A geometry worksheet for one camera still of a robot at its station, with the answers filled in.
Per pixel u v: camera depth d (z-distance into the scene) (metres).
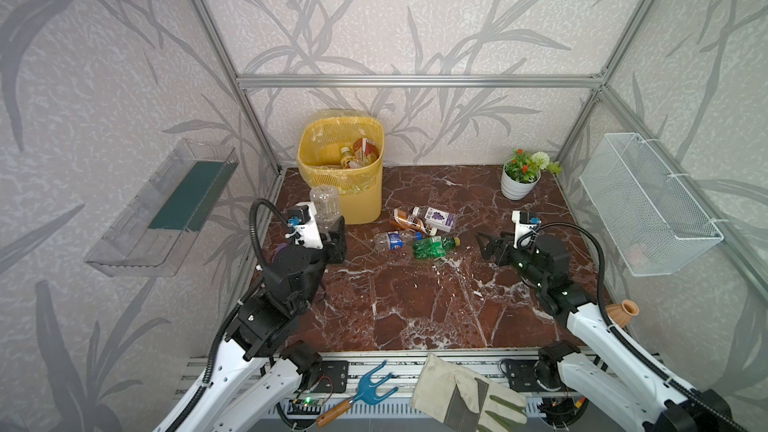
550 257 0.58
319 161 0.99
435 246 0.95
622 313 0.74
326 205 0.60
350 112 0.98
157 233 0.66
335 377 0.74
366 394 0.70
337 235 0.57
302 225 0.52
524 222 0.68
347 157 0.98
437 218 1.02
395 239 0.94
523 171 1.00
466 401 0.69
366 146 0.96
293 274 0.44
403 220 0.99
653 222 0.64
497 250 0.71
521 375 0.73
